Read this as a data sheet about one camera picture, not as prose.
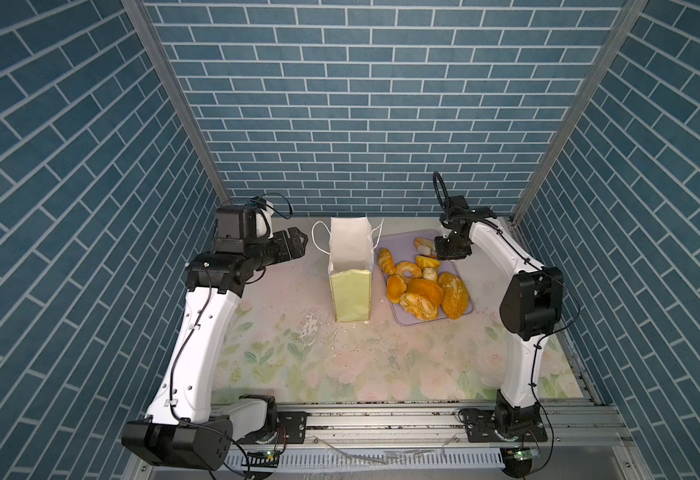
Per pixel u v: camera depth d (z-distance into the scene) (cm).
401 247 112
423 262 101
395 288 95
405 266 102
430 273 96
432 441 74
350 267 104
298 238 63
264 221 56
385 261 101
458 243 80
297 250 62
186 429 36
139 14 70
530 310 54
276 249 61
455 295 92
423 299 87
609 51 77
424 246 105
